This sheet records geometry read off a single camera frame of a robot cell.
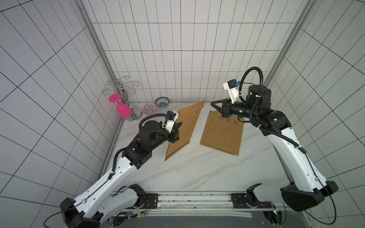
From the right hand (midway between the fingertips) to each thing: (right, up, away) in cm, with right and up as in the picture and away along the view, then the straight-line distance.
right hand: (213, 100), depth 63 cm
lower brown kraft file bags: (+15, -21, +37) cm, 45 cm away
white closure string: (-8, -5, +7) cm, 12 cm away
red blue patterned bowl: (-42, -2, +51) cm, 67 cm away
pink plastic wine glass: (-60, -4, +44) cm, 74 cm away
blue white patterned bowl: (-32, +4, +55) cm, 64 cm away
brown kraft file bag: (-11, -8, +8) cm, 16 cm away
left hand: (-16, -12, +6) cm, 21 cm away
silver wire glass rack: (-54, +12, +30) cm, 63 cm away
